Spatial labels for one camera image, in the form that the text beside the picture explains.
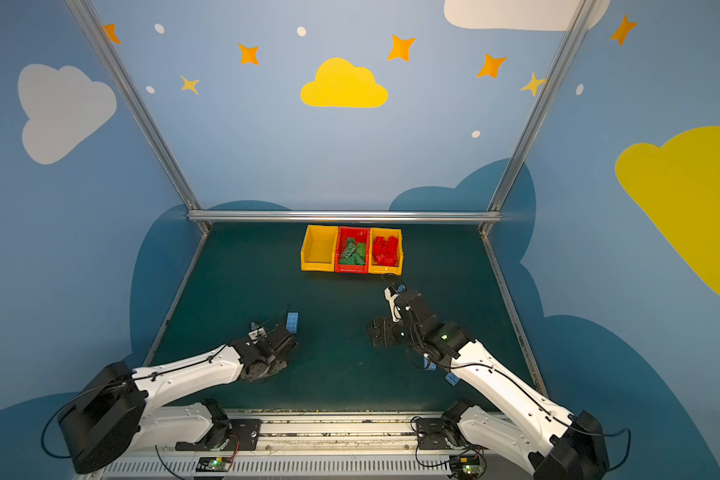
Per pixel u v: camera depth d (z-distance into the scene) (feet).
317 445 2.41
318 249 3.72
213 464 2.31
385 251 3.62
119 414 1.34
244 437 2.46
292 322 3.10
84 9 2.22
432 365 1.70
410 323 1.92
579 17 2.31
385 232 3.66
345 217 4.14
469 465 2.35
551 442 1.31
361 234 3.77
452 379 2.69
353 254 3.61
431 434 2.45
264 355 2.12
